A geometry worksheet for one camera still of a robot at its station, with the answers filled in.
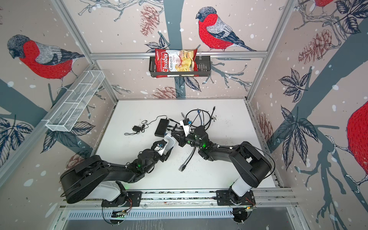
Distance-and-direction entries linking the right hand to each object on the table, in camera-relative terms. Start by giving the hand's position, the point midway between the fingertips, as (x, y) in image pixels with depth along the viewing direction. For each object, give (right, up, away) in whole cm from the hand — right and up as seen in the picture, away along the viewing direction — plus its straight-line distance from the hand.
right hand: (170, 138), depth 81 cm
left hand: (-2, -4, +3) cm, 5 cm away
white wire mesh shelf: (-52, +13, -9) cm, 55 cm away
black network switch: (-8, +4, +20) cm, 22 cm away
